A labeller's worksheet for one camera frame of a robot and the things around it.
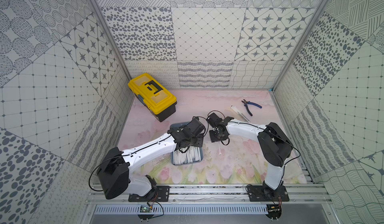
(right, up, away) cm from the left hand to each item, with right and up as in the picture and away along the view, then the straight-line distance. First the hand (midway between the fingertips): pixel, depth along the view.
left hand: (200, 136), depth 80 cm
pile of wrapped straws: (+31, +8, +24) cm, 40 cm away
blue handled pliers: (+36, +18, +31) cm, 50 cm away
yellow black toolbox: (-25, +19, +10) cm, 33 cm away
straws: (-5, -12, +6) cm, 14 cm away
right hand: (+10, -5, +12) cm, 17 cm away
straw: (+12, -11, +8) cm, 18 cm away
